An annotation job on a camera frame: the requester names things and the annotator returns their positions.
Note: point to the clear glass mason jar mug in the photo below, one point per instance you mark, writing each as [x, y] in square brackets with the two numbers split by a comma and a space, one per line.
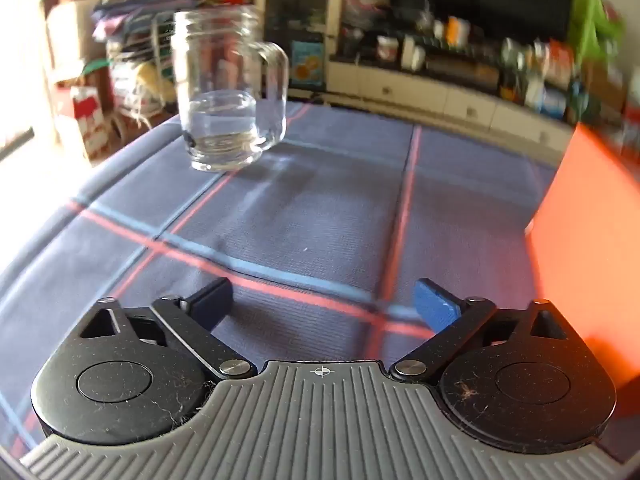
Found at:
[231, 86]

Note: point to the green plastic stacking bins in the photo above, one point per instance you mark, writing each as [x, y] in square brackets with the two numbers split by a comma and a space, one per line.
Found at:
[596, 30]

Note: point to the white glass-door small cabinet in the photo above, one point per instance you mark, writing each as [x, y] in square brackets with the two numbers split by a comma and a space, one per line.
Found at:
[308, 32]

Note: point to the orange cardboard box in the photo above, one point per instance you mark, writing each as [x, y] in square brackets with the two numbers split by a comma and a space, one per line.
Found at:
[584, 245]

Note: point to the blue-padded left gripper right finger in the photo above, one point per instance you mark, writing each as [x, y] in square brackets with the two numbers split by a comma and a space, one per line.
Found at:
[455, 323]

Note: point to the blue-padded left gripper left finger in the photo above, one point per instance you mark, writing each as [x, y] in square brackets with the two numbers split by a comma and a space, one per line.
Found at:
[191, 321]

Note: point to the white low tv cabinet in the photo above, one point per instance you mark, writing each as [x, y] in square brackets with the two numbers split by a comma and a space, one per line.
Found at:
[430, 102]

